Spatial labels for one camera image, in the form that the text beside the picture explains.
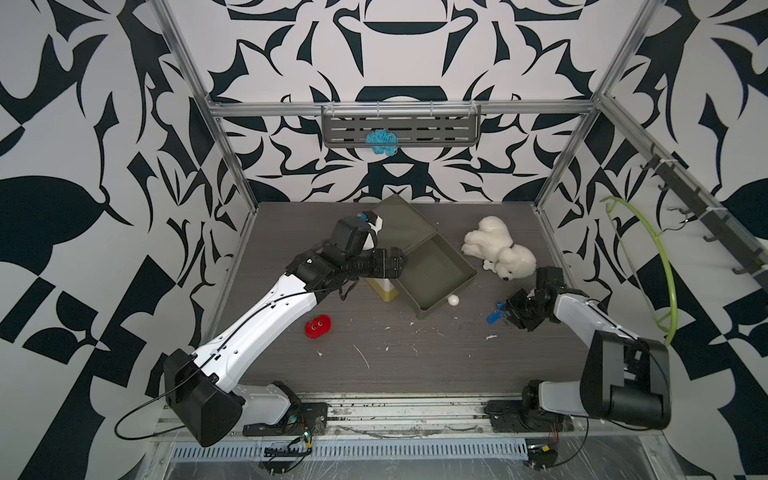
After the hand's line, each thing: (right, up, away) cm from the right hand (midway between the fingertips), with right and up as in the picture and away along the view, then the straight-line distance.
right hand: (504, 303), depth 91 cm
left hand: (-34, +16, -17) cm, 41 cm away
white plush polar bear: (-1, +18, +8) cm, 20 cm away
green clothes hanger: (+25, 0, -27) cm, 37 cm away
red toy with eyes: (-55, -6, -4) cm, 55 cm away
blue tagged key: (-3, -4, +1) cm, 5 cm away
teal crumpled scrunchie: (-36, +49, +1) cm, 61 cm away
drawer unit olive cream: (-29, +23, +2) cm, 37 cm away
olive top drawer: (-21, +10, 0) cm, 23 cm away
